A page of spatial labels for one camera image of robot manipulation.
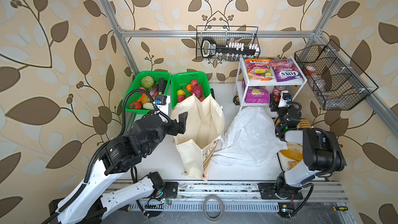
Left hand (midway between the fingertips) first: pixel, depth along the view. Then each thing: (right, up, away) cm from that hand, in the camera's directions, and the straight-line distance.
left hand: (179, 112), depth 59 cm
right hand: (+52, +7, +28) cm, 60 cm away
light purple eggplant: (-27, +11, +50) cm, 58 cm away
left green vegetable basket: (-27, +17, +57) cm, 66 cm away
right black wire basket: (+73, +12, +14) cm, 76 cm away
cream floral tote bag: (+7, -13, +1) cm, 14 cm away
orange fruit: (-2, +13, +53) cm, 55 cm away
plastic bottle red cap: (+65, +20, +22) cm, 72 cm away
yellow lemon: (-8, +9, +51) cm, 52 cm away
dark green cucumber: (-21, +14, +52) cm, 58 cm away
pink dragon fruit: (+4, +11, +47) cm, 49 cm away
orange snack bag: (+38, +20, +19) cm, 47 cm away
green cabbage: (-32, +18, +53) cm, 64 cm away
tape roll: (+14, -43, +17) cm, 48 cm away
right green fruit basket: (-9, +19, +57) cm, 61 cm away
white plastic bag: (+38, -19, +32) cm, 53 cm away
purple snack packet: (+39, +7, +26) cm, 48 cm away
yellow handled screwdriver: (+72, -45, +11) cm, 85 cm away
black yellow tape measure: (+32, +4, +47) cm, 57 cm away
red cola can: (+48, +8, +23) cm, 54 cm away
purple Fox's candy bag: (+51, +20, +19) cm, 58 cm away
